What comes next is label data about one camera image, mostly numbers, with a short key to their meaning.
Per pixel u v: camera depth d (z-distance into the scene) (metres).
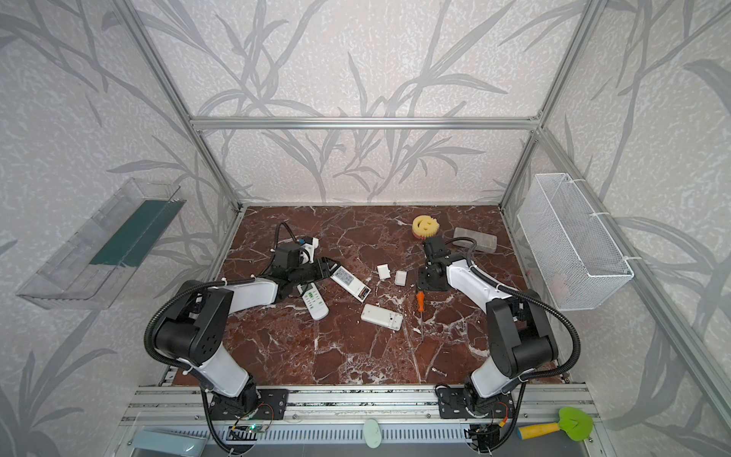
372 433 0.68
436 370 0.79
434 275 0.67
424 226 1.09
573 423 0.70
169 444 0.66
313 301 0.91
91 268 0.64
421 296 0.93
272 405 0.73
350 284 0.93
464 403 0.73
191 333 0.47
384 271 1.01
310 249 0.87
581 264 0.60
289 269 0.76
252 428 0.71
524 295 0.46
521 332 0.46
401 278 0.99
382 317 0.89
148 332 0.44
